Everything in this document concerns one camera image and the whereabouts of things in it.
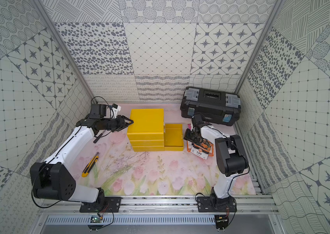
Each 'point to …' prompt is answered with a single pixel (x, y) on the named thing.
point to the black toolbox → (216, 107)
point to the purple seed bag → (203, 148)
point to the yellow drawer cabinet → (147, 133)
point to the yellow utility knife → (90, 165)
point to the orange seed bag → (188, 149)
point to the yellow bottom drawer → (173, 137)
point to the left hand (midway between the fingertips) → (130, 121)
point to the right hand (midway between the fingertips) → (186, 139)
